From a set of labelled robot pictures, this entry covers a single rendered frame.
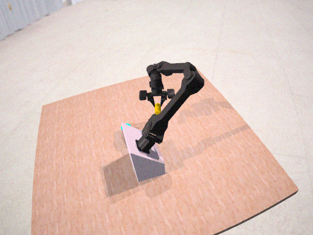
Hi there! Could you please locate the yellow cylinder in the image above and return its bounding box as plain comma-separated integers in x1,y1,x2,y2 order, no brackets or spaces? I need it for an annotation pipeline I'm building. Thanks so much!
155,103,161,115

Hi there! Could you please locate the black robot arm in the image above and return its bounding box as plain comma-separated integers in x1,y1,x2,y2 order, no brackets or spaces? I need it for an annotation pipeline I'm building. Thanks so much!
135,61,204,154

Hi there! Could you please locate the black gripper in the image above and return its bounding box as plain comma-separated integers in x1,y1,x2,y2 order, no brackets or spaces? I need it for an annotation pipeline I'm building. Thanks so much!
139,84,175,107

